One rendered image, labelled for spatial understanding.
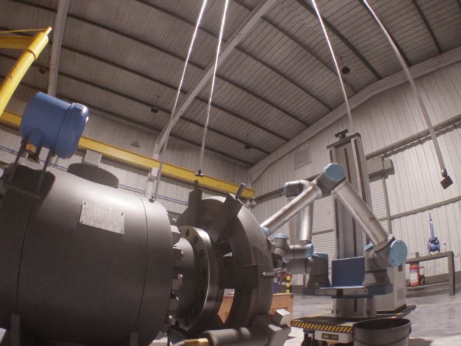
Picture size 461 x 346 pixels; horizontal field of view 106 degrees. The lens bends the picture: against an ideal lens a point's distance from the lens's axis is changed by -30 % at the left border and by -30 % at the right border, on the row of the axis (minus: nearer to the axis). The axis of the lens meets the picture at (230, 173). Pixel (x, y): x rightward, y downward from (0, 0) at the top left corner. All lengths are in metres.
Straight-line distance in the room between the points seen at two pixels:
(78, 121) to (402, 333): 1.47
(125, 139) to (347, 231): 12.10
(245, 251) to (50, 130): 0.71
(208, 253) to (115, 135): 12.41
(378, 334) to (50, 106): 1.47
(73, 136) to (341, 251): 1.85
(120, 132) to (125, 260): 12.72
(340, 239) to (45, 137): 1.92
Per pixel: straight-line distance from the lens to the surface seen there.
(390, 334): 1.27
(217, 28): 9.31
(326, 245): 10.74
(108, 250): 0.67
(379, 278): 1.66
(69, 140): 0.71
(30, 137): 0.73
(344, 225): 2.07
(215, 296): 0.91
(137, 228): 0.73
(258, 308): 0.84
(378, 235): 1.50
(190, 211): 1.16
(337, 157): 2.27
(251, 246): 0.85
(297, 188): 1.96
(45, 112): 0.73
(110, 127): 13.34
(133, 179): 12.49
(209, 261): 0.89
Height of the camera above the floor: 0.62
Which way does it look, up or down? 24 degrees up
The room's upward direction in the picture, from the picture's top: 4 degrees clockwise
